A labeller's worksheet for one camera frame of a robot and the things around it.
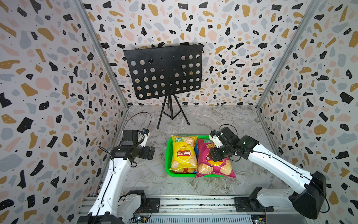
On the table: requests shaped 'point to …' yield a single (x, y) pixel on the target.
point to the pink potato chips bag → (206, 165)
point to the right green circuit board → (259, 219)
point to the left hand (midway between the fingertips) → (146, 148)
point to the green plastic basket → (168, 160)
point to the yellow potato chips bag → (184, 159)
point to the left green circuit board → (141, 219)
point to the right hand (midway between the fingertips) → (212, 154)
